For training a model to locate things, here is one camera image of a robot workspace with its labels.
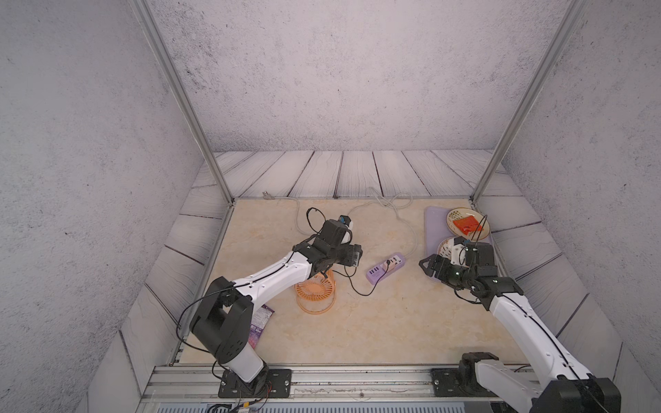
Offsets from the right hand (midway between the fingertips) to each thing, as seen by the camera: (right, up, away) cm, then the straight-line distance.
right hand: (430, 266), depth 81 cm
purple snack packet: (-54, -19, +1) cm, 57 cm away
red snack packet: (+25, +12, +27) cm, 39 cm away
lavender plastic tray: (+13, +10, +30) cm, 34 cm away
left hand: (-22, +4, +4) cm, 23 cm away
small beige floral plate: (+22, +17, +31) cm, 41 cm away
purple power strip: (-11, -2, +10) cm, 15 cm away
